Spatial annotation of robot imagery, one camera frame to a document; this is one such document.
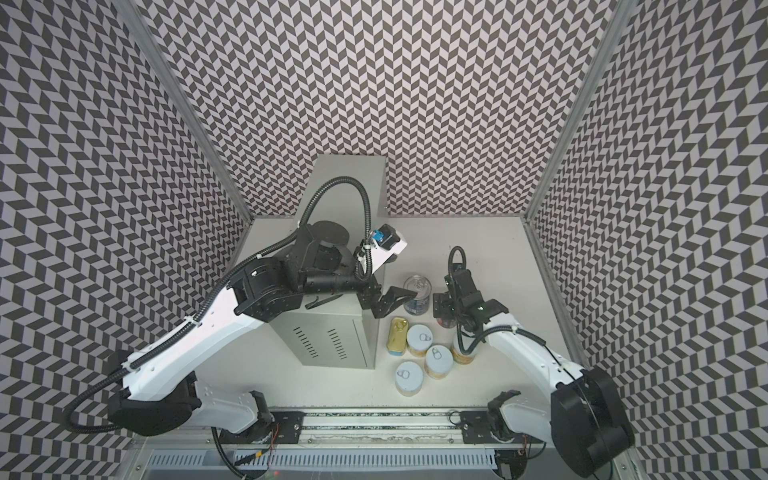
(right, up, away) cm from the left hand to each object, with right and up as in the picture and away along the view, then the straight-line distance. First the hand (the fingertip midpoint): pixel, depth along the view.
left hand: (402, 280), depth 57 cm
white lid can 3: (+15, -23, +23) cm, 36 cm away
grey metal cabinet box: (-14, -11, +5) cm, 18 cm away
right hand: (+14, -12, +29) cm, 35 cm away
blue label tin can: (+14, -16, +30) cm, 37 cm away
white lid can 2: (+10, -24, +22) cm, 34 cm away
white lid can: (+5, -20, +26) cm, 33 cm away
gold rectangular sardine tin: (-1, -19, +25) cm, 31 cm away
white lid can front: (+2, -28, +19) cm, 33 cm away
